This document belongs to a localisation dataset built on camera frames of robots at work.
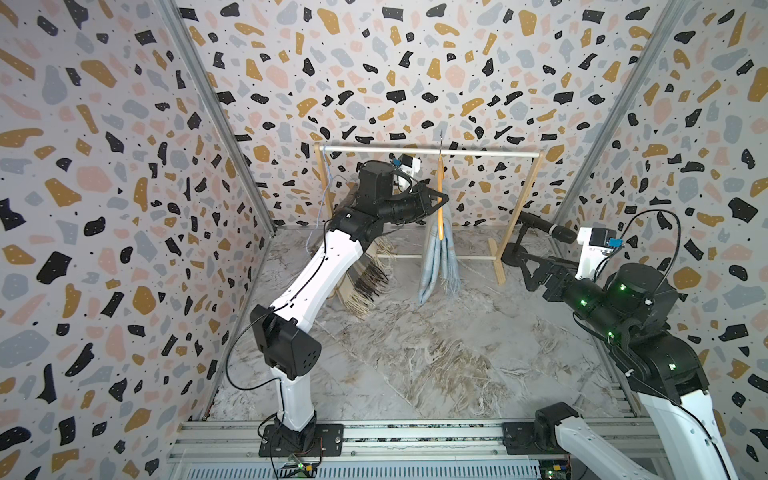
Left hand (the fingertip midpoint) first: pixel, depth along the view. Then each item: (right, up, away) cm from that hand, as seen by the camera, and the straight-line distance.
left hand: (453, 198), depth 67 cm
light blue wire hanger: (-35, +4, +23) cm, 42 cm away
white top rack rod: (-3, +22, +32) cm, 39 cm away
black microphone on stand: (+32, -13, +46) cm, 58 cm away
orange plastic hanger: (+2, +15, +34) cm, 37 cm away
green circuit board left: (-36, -64, +4) cm, 73 cm away
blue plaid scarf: (-1, -15, +13) cm, 20 cm away
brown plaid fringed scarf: (-27, -25, +32) cm, 48 cm away
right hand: (+14, -13, -9) cm, 22 cm away
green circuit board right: (+25, -64, +4) cm, 69 cm away
